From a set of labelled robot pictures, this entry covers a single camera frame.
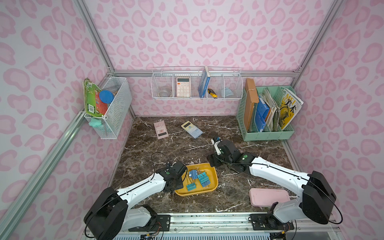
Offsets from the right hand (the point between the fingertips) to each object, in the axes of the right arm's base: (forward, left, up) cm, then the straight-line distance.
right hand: (212, 154), depth 83 cm
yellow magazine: (+33, -52, +5) cm, 62 cm away
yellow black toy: (+36, -1, +14) cm, 39 cm away
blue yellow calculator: (+27, +13, -12) cm, 32 cm away
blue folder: (+29, -33, +3) cm, 43 cm away
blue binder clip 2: (-12, +3, -11) cm, 17 cm away
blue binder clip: (-8, +11, -9) cm, 16 cm away
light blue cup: (+42, -11, +11) cm, 45 cm away
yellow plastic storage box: (-6, 0, -11) cm, 13 cm away
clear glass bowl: (+36, +30, +14) cm, 49 cm away
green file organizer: (+45, -45, +4) cm, 63 cm away
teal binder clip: (-14, +12, -10) cm, 21 cm away
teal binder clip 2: (-10, +5, -9) cm, 14 cm away
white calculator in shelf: (+37, +18, +18) cm, 45 cm away
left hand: (-11, +20, -12) cm, 26 cm away
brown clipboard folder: (+26, -22, +19) cm, 39 cm away
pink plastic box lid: (-17, -29, -17) cm, 38 cm away
